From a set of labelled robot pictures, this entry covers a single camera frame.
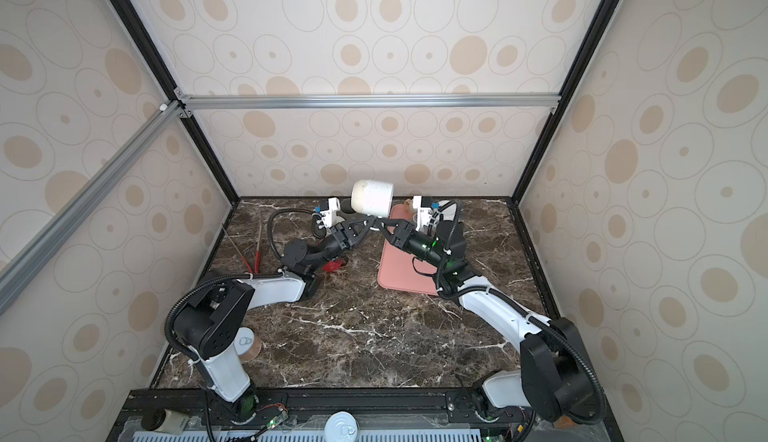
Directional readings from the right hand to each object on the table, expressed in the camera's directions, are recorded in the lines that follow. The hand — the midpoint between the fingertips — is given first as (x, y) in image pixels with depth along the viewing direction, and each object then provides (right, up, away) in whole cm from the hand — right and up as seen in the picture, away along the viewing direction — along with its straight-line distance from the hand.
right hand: (378, 226), depth 73 cm
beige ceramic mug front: (-1, +7, -2) cm, 7 cm away
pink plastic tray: (+5, -14, +25) cm, 29 cm away
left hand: (0, 0, -4) cm, 4 cm away
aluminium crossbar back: (+58, +71, +94) cm, 131 cm away
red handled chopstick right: (-42, -9, +29) cm, 52 cm away
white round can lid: (-8, -45, -6) cm, 46 cm away
